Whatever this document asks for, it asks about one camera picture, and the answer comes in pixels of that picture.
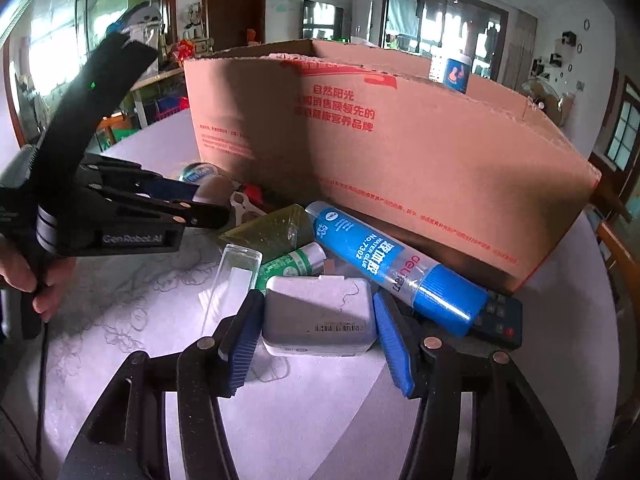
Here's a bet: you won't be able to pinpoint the blue water glue bottle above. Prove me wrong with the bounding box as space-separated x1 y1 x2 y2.
306 200 489 337

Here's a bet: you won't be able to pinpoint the grey white rectangular box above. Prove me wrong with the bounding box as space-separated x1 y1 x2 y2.
262 275 378 356

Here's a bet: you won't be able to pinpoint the red utility knife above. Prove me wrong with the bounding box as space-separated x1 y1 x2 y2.
230 183 273 226

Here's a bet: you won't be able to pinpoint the green tube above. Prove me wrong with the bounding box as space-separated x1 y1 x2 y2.
256 242 326 292

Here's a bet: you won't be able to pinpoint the white blue canister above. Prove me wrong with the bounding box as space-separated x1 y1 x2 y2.
442 54 471 93

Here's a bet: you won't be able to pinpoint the person's left hand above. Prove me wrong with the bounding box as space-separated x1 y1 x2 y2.
1 237 77 323

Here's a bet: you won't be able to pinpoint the dark remote control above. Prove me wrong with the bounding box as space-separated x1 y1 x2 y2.
469 292 523 350

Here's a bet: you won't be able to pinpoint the clear plastic case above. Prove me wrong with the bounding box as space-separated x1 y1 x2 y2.
201 244 262 336

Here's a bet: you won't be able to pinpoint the standing electric fan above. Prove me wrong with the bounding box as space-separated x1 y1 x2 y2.
520 77 566 127

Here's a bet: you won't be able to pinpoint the television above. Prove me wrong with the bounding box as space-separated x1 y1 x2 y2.
300 0 344 40

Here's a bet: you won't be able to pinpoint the clear round tape roll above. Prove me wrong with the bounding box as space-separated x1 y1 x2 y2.
179 162 219 185

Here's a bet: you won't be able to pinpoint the green transparent bottle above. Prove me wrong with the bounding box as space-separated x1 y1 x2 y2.
219 204 314 263

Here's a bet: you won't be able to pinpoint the large cardboard box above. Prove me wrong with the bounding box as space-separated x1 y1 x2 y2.
183 40 601 294

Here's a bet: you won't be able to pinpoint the wooden chair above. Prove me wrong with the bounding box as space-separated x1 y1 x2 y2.
594 219 640 411

